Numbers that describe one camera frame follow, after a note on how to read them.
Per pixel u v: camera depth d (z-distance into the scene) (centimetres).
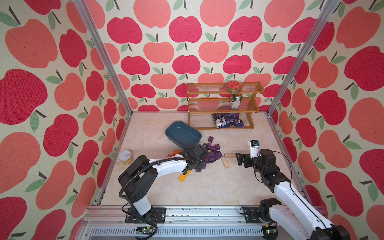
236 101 96
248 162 74
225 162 93
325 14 72
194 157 69
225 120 105
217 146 98
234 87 91
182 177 86
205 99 115
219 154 96
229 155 98
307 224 44
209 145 98
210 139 103
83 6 69
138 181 45
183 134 109
